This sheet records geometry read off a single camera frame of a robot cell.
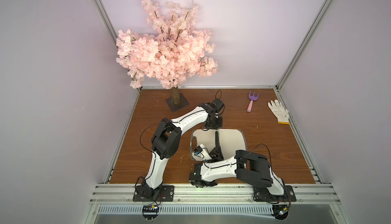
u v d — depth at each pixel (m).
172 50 0.76
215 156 0.71
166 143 0.52
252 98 1.11
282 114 1.03
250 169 0.51
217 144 0.81
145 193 0.63
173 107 1.09
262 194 0.73
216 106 0.74
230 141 0.92
